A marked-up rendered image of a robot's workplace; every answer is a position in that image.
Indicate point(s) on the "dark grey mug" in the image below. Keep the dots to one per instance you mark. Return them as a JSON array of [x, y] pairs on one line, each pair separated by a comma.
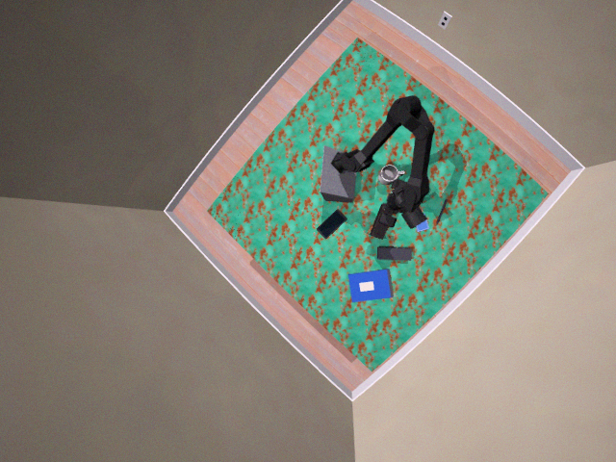
[[390, 173]]

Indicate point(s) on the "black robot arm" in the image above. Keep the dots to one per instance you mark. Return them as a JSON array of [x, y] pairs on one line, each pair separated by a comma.
[[408, 112]]

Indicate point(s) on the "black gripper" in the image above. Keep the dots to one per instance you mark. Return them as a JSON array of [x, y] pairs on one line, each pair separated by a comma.
[[390, 209]]

